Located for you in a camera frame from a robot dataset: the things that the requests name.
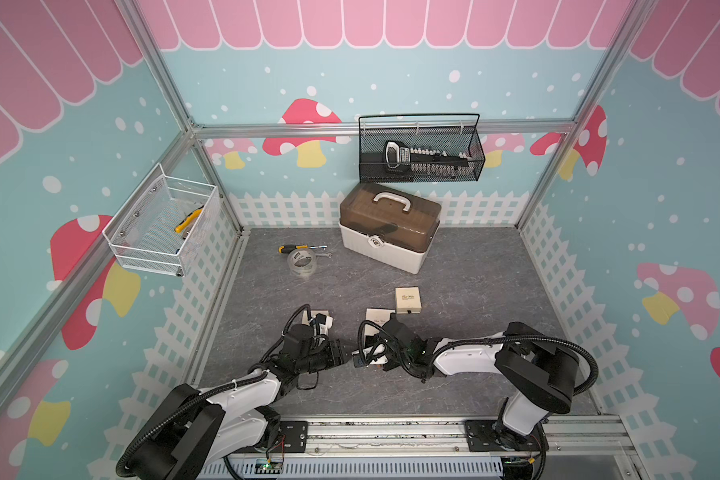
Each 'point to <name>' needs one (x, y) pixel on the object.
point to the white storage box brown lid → (395, 227)
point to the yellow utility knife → (188, 220)
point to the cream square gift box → (379, 316)
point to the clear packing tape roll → (301, 262)
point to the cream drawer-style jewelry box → (324, 328)
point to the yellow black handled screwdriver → (289, 248)
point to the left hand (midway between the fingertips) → (354, 355)
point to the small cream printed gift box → (408, 300)
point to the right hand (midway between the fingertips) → (373, 339)
